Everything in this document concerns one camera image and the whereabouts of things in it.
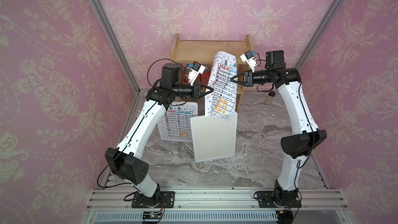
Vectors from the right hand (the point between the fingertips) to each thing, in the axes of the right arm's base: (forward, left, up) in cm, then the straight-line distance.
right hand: (233, 79), depth 71 cm
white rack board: (-7, +30, -24) cm, 39 cm away
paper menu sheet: (-7, +30, -25) cm, 40 cm away
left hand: (-7, +10, +1) cm, 13 cm away
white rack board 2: (-17, +9, -21) cm, 29 cm away
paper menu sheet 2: (-7, +5, -6) cm, 10 cm away
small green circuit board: (-46, +41, -40) cm, 73 cm away
